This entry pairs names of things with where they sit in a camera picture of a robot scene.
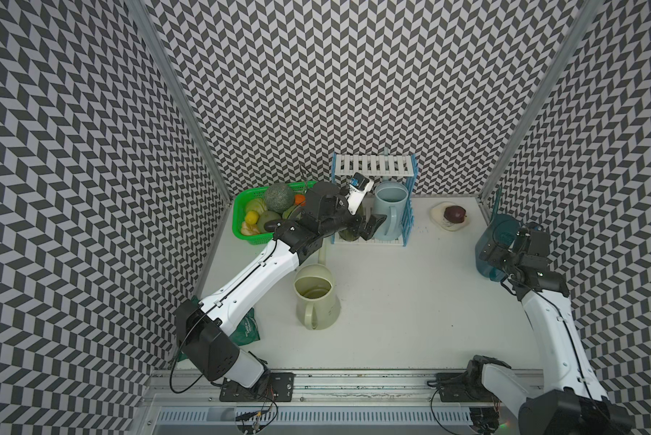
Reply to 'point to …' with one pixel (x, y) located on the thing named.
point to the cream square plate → (437, 212)
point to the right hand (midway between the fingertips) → (501, 258)
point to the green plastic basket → (239, 201)
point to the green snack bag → (247, 332)
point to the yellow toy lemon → (251, 217)
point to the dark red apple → (454, 214)
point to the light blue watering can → (390, 199)
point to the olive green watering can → (351, 235)
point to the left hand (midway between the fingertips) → (371, 209)
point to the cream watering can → (317, 304)
